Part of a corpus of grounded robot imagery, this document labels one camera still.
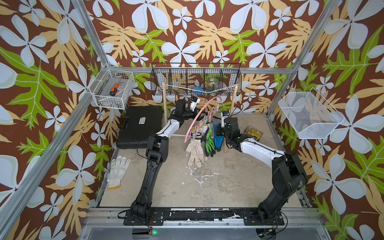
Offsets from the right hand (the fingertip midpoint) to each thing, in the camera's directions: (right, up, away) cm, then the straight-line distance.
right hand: (218, 123), depth 92 cm
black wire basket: (-14, +30, +4) cm, 33 cm away
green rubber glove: (-5, -14, +4) cm, 15 cm away
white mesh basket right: (+49, +3, -13) cm, 51 cm away
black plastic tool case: (-54, +1, +12) cm, 55 cm away
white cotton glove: (-8, -3, +1) cm, 9 cm away
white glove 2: (-63, -29, -2) cm, 69 cm away
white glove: (-15, -18, 0) cm, 23 cm away
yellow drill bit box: (+27, -5, +15) cm, 31 cm away
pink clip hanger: (-7, +3, -2) cm, 8 cm away
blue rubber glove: (0, -11, +1) cm, 11 cm away
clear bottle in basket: (-2, +26, +5) cm, 26 cm away
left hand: (-7, +9, +6) cm, 13 cm away
